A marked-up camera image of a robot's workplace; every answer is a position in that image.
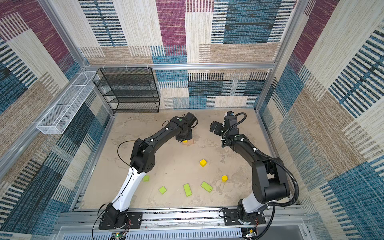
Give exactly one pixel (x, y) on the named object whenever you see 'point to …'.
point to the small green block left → (146, 178)
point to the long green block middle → (188, 190)
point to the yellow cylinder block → (224, 178)
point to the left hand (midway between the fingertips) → (188, 136)
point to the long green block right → (205, 186)
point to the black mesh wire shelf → (128, 90)
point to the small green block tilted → (162, 190)
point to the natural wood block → (189, 142)
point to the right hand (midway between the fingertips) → (217, 127)
